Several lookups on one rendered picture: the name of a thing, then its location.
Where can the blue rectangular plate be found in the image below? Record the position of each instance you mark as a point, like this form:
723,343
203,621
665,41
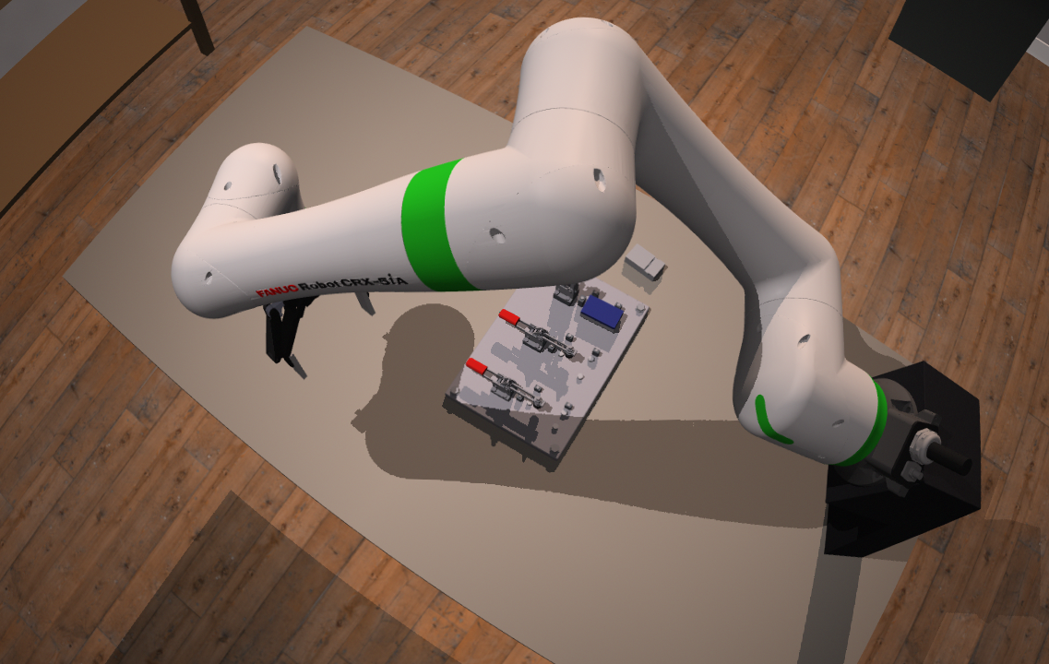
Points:
601,313

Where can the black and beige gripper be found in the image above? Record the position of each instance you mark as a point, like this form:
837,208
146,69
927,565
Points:
281,335

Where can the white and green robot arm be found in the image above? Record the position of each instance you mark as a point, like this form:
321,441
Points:
557,206

